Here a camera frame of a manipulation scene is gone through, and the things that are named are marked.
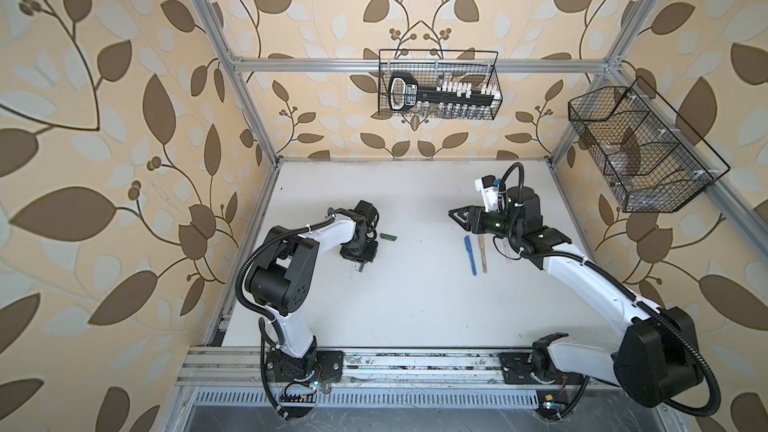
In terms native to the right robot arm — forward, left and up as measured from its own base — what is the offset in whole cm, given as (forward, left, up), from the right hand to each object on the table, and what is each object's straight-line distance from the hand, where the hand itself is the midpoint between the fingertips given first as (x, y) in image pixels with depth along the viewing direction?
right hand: (455, 215), depth 79 cm
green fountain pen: (-4, +27, -20) cm, 34 cm away
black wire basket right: (+5, -47, +14) cm, 50 cm away
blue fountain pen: (0, -8, -21) cm, 23 cm away
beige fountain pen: (-1, -12, -20) cm, 24 cm away
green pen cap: (+7, +19, -21) cm, 29 cm away
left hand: (-1, +25, -20) cm, 32 cm away
